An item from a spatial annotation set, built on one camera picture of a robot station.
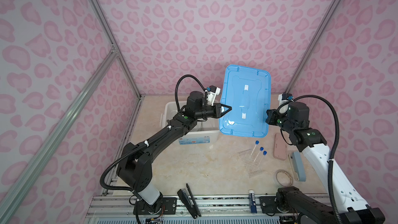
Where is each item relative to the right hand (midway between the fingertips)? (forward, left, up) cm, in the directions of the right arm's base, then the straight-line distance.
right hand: (267, 109), depth 74 cm
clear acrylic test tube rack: (-17, +3, -29) cm, 34 cm away
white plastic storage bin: (-5, +29, -12) cm, 32 cm away
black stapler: (-34, +38, -28) cm, 58 cm away
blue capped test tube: (-14, +2, -13) cm, 19 cm away
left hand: (-1, +17, +3) cm, 17 cm away
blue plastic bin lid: (+7, +9, +5) cm, 12 cm away
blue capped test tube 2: (-16, +1, -14) cm, 21 cm away
